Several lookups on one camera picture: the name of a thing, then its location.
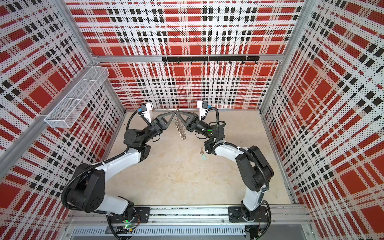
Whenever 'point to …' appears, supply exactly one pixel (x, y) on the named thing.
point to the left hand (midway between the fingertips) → (176, 116)
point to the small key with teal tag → (203, 156)
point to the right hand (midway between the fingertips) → (174, 115)
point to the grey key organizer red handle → (183, 134)
